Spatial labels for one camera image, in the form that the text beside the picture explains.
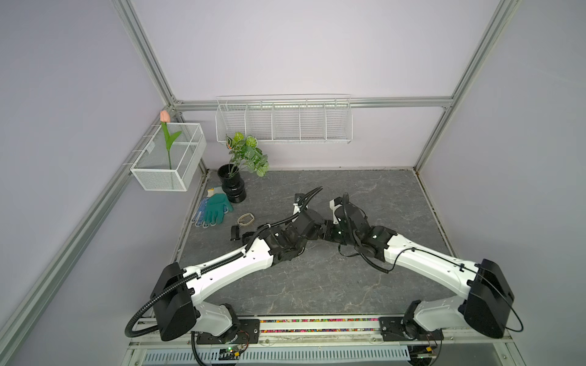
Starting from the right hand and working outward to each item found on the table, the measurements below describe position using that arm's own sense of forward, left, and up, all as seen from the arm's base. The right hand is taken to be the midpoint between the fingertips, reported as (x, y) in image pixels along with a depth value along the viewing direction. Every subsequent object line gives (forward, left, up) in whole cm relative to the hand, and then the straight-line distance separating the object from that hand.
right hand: (314, 227), depth 79 cm
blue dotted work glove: (+15, +51, -18) cm, 56 cm away
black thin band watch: (+6, +32, -15) cm, 36 cm away
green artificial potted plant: (+27, +27, +11) cm, 39 cm away
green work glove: (+21, +46, -18) cm, 53 cm away
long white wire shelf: (+48, +11, +12) cm, 50 cm away
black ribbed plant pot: (+26, +35, -6) cm, 44 cm away
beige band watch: (+11, +30, -17) cm, 36 cm away
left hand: (+1, +2, +3) cm, 4 cm away
